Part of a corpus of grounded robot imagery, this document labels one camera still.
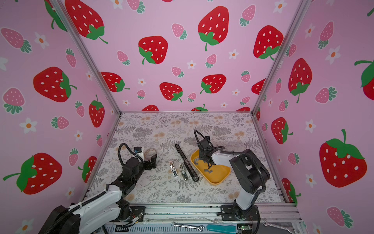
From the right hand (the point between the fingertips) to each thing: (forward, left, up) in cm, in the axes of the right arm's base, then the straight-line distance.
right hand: (203, 152), depth 97 cm
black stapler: (-14, +7, +1) cm, 15 cm away
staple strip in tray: (-13, -3, 0) cm, 13 cm away
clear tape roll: (-5, +37, +1) cm, 37 cm away
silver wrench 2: (-37, -45, -1) cm, 58 cm away
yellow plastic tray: (-13, -9, -1) cm, 16 cm away
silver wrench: (-42, -1, 0) cm, 42 cm away
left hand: (-11, +32, +10) cm, 35 cm away
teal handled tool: (-41, -15, -1) cm, 43 cm away
